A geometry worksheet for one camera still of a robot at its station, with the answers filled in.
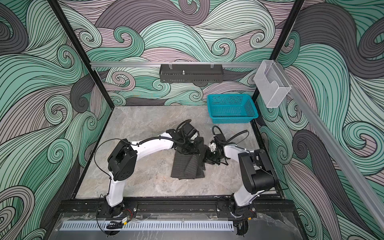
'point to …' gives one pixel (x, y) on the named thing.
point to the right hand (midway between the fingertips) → (204, 160)
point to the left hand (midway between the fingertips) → (201, 152)
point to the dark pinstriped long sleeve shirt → (189, 166)
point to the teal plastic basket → (229, 108)
